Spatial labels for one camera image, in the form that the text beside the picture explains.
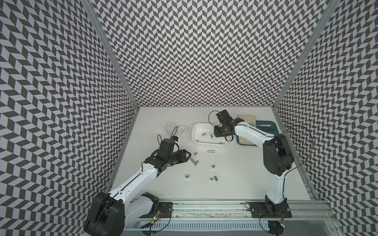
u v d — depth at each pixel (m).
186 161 0.73
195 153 0.93
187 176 0.82
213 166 0.87
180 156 0.72
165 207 0.72
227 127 0.71
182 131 0.97
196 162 0.89
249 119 1.09
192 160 0.91
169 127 0.97
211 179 0.82
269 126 1.06
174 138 0.77
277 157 0.51
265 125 1.11
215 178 0.83
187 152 0.79
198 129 1.00
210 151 0.94
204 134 1.02
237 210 0.75
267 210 0.66
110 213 0.39
